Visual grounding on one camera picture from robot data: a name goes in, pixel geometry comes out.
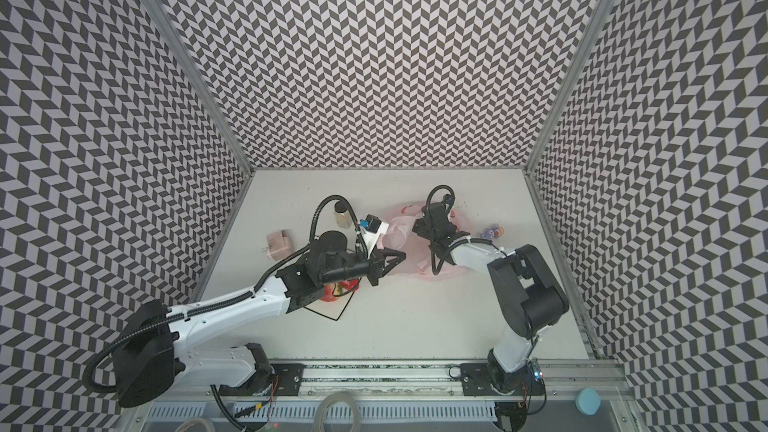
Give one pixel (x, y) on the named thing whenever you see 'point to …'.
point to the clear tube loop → (331, 398)
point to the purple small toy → (492, 232)
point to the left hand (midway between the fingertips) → (405, 260)
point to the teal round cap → (588, 401)
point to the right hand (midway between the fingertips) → (428, 228)
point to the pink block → (279, 245)
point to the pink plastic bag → (418, 258)
